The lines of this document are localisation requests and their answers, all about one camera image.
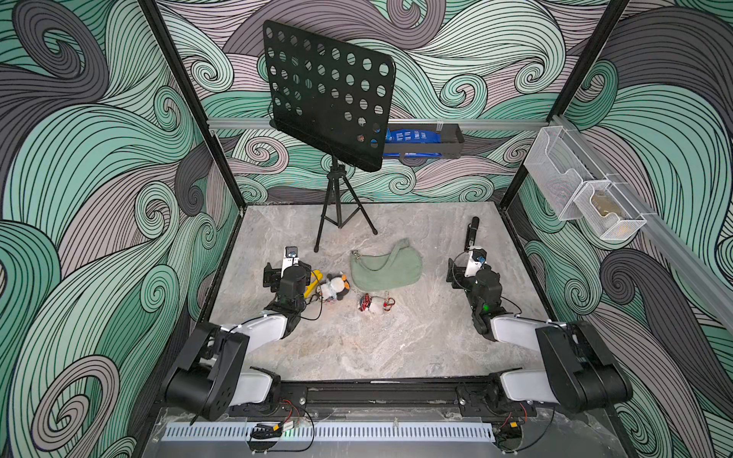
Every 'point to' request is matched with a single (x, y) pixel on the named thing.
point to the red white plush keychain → (366, 301)
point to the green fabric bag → (401, 265)
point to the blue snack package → (405, 135)
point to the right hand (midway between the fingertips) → (467, 260)
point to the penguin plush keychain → (335, 287)
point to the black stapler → (471, 233)
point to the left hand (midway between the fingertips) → (283, 261)
